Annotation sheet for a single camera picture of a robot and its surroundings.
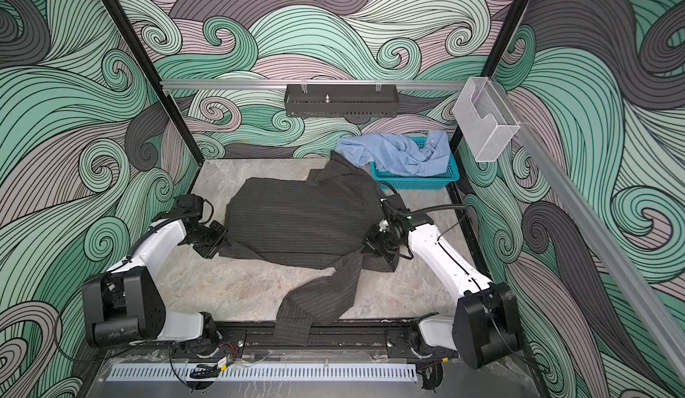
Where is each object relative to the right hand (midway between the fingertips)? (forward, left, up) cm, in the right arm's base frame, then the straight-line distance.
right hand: (361, 249), depth 80 cm
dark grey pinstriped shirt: (+16, +15, -10) cm, 24 cm away
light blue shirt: (+46, -19, -4) cm, 49 cm away
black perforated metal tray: (+49, +6, +21) cm, 53 cm away
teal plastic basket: (+38, -20, -13) cm, 45 cm away
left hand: (+5, +42, -3) cm, 43 cm away
